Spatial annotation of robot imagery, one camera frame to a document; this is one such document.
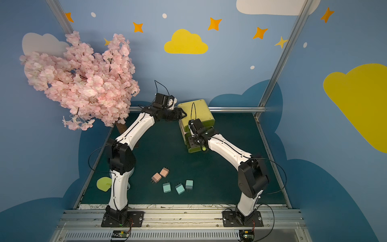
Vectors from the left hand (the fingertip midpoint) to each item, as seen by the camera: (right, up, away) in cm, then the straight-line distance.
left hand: (183, 113), depth 91 cm
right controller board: (+33, -63, -18) cm, 73 cm away
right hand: (+8, -15, -2) cm, 17 cm away
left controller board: (-29, -61, -19) cm, 70 cm away
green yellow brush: (-46, -42, -5) cm, 63 cm away
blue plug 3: (+4, -42, -7) cm, 42 cm away
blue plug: (-9, -43, -7) cm, 44 cm away
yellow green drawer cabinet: (+8, +3, +4) cm, 10 cm away
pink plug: (-15, -38, -5) cm, 42 cm away
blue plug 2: (-1, -44, -8) cm, 44 cm away
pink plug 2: (-11, -36, -3) cm, 37 cm away
